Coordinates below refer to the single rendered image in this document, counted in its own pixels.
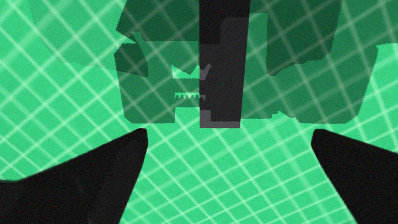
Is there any black strip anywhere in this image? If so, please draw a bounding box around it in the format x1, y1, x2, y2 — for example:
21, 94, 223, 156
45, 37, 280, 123
199, 0, 251, 128

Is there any green work mat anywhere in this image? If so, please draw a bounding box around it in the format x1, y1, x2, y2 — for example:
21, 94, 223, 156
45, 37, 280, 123
0, 0, 398, 224

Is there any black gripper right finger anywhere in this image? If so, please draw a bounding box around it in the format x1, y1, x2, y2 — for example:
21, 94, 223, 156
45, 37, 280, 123
311, 129, 398, 224

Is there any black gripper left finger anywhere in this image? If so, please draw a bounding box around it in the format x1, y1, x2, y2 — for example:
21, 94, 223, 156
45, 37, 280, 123
0, 128, 148, 224

